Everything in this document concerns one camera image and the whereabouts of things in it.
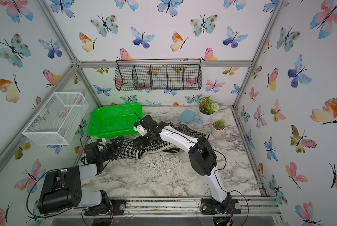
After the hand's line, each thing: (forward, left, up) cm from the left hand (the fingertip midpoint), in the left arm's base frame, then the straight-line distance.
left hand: (124, 141), depth 89 cm
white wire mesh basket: (+8, +37, +12) cm, 40 cm away
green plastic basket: (+24, +15, -8) cm, 30 cm away
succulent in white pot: (+11, -62, -2) cm, 63 cm away
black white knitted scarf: (-6, -4, -1) cm, 8 cm away
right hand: (-3, -11, +4) cm, 12 cm away
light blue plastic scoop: (+27, -43, -9) cm, 52 cm away
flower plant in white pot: (+21, -55, +6) cm, 59 cm away
